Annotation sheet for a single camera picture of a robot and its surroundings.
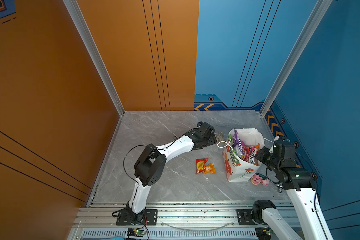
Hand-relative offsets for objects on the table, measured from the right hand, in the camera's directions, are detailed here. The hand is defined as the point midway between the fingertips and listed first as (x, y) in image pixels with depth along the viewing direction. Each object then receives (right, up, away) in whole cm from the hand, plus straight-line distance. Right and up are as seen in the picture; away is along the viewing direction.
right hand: (256, 150), depth 73 cm
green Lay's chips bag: (-14, +5, -1) cm, 14 cm away
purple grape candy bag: (-3, -2, +5) cm, 6 cm away
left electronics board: (-59, -39, -2) cm, 71 cm away
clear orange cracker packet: (-11, +4, +30) cm, 32 cm away
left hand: (-18, +4, +17) cm, 25 cm away
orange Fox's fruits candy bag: (-1, -1, +2) cm, 2 cm away
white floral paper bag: (-10, -9, -1) cm, 14 cm away
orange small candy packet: (-20, -14, +16) cm, 29 cm away
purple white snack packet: (-9, +3, +1) cm, 10 cm away
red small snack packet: (-26, -11, +15) cm, 32 cm away
